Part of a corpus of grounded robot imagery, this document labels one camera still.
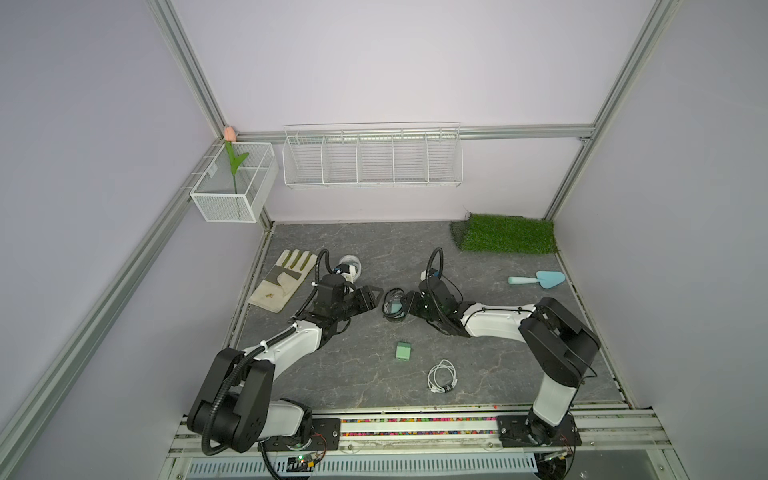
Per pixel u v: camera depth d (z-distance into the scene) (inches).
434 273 33.9
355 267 41.1
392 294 37.9
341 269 31.8
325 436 29.0
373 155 42.3
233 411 16.5
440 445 29.0
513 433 29.0
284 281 40.5
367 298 30.7
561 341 19.0
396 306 36.9
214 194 31.3
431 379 31.8
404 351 33.5
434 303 27.9
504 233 44.2
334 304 27.3
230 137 35.1
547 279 41.0
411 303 32.5
